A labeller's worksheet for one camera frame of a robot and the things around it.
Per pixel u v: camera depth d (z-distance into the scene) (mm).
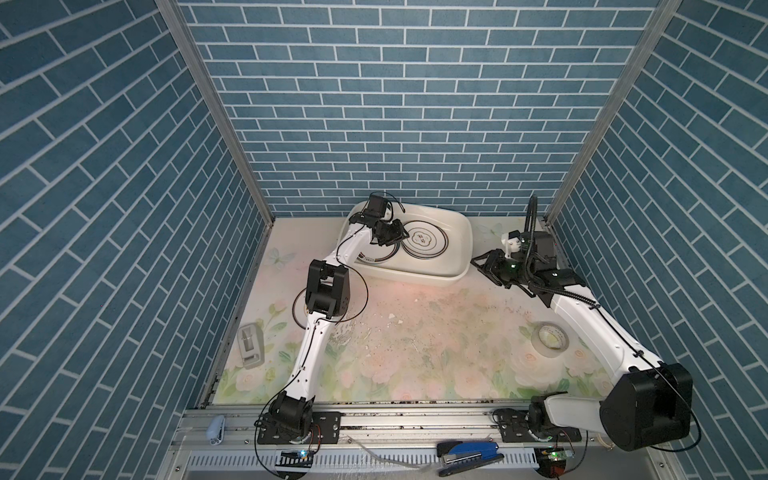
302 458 721
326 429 734
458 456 680
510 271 693
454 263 1075
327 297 685
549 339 886
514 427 737
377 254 1044
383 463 696
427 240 1111
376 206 896
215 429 709
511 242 763
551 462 721
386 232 958
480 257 788
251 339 851
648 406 404
